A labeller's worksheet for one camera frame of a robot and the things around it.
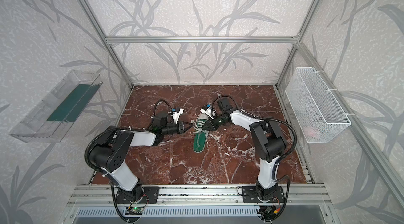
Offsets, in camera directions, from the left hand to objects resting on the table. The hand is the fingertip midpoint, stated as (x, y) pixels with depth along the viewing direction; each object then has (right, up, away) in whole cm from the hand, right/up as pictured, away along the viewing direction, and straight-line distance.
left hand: (193, 121), depth 89 cm
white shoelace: (+3, -5, 0) cm, 6 cm away
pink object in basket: (+56, -2, -18) cm, 59 cm away
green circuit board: (-25, -38, -18) cm, 49 cm away
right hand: (+7, 0, +3) cm, 7 cm away
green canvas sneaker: (+4, -8, 0) cm, 9 cm away
